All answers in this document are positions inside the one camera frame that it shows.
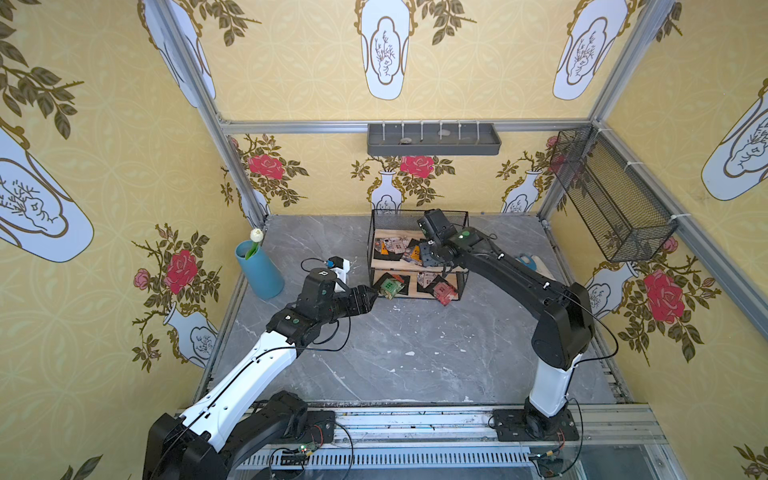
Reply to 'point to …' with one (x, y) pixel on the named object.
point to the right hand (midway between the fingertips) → (423, 254)
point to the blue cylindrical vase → (259, 272)
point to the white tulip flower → (256, 235)
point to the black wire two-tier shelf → (401, 262)
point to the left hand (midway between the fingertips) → (368, 295)
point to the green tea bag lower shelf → (390, 288)
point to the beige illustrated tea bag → (396, 245)
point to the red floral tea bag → (444, 293)
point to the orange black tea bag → (416, 253)
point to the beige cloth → (540, 267)
